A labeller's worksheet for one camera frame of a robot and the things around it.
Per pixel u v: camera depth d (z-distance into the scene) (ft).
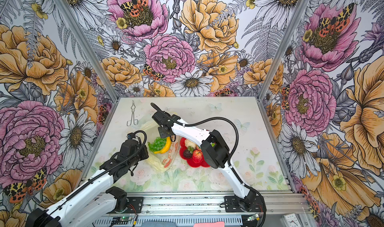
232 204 2.43
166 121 2.39
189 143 2.94
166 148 2.81
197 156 2.75
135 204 2.44
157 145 3.01
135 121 3.55
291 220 2.26
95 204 1.88
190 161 2.85
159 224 2.22
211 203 2.50
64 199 1.49
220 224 2.31
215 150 1.83
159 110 2.33
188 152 2.84
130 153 2.10
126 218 2.33
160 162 2.77
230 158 1.85
